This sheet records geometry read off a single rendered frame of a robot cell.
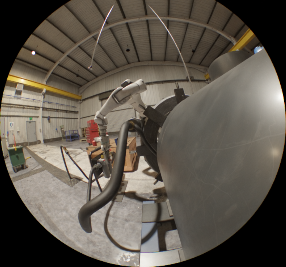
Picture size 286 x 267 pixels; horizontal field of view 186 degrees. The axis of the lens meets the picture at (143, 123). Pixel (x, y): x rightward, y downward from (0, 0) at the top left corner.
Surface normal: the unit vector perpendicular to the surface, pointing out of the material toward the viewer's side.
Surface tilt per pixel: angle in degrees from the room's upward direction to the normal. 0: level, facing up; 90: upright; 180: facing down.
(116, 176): 53
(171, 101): 90
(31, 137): 90
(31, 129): 90
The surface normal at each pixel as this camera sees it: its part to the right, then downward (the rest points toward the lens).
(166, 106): -0.03, 0.00
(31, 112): 0.98, -0.11
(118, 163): 0.18, -0.62
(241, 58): -0.68, 0.07
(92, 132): 0.78, -0.09
